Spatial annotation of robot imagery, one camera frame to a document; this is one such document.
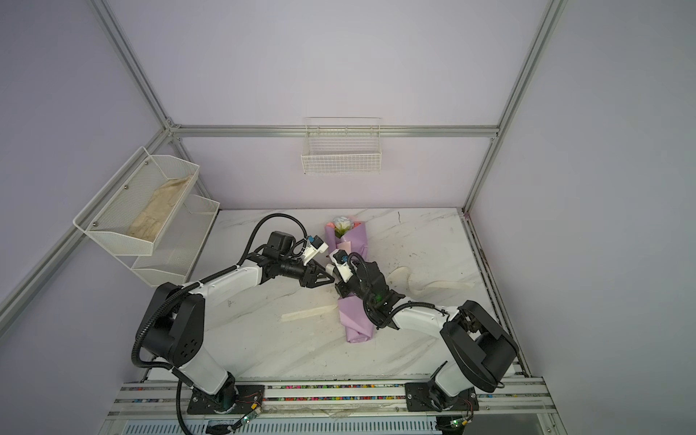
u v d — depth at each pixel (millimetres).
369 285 623
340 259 703
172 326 458
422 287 959
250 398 735
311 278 757
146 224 751
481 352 436
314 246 769
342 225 1044
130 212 766
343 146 956
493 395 758
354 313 847
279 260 721
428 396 657
